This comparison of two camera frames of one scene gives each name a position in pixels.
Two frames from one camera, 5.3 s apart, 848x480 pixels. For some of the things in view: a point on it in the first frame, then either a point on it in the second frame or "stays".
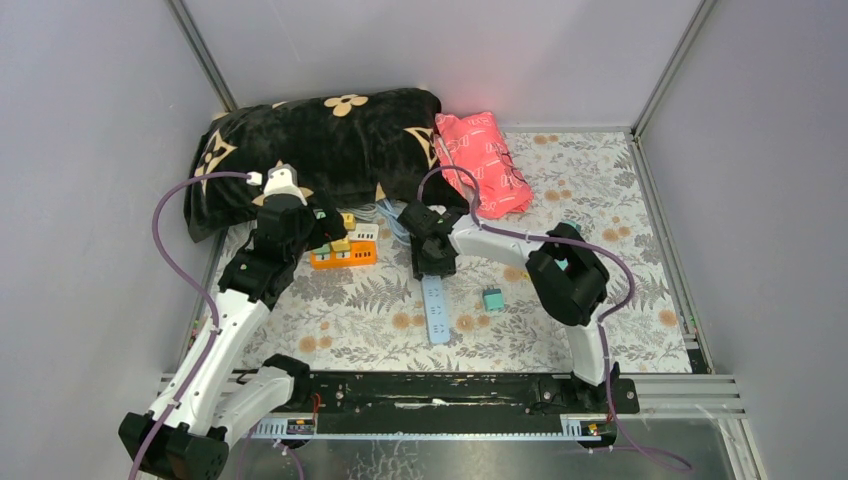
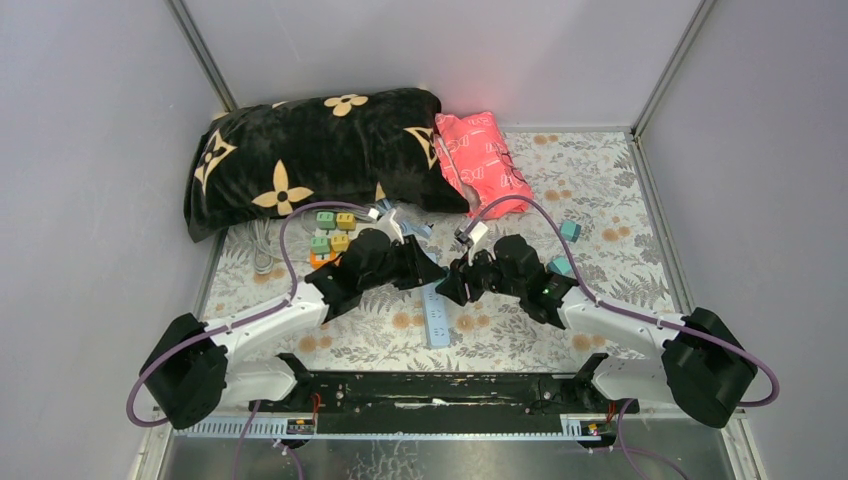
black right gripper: x=445 y=268 to x=462 y=273
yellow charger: x=340 y=245 stays
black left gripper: x=325 y=230 to x=419 y=268
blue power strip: x=436 y=309 stays
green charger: x=325 y=249 stays
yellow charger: x=349 y=221 stays
